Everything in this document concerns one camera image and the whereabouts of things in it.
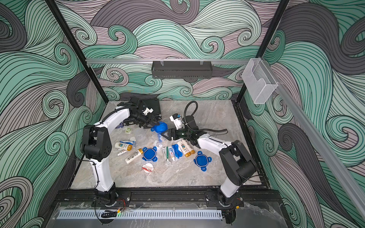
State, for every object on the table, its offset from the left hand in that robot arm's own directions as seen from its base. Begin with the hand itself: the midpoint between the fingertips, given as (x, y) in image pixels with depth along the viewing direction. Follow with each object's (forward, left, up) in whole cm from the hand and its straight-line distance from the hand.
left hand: (157, 123), depth 88 cm
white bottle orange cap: (-10, +22, -11) cm, 26 cm away
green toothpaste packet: (-12, -6, -13) cm, 19 cm away
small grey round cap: (-3, +19, -14) cm, 24 cm away
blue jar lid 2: (-14, +5, -14) cm, 21 cm away
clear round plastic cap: (-8, -1, -13) cm, 16 cm away
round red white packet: (-23, +5, -14) cm, 27 cm away
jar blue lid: (-2, -2, -2) cm, 4 cm away
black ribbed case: (+30, +8, -13) cm, 34 cm away
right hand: (-8, -5, 0) cm, 9 cm away
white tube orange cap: (-15, +13, -12) cm, 23 cm away
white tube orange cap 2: (-14, -19, -12) cm, 26 cm away
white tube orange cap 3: (-9, -21, -13) cm, 26 cm away
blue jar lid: (-17, -29, -16) cm, 38 cm away
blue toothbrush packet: (-11, -13, -14) cm, 22 cm away
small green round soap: (+4, +23, -14) cm, 27 cm away
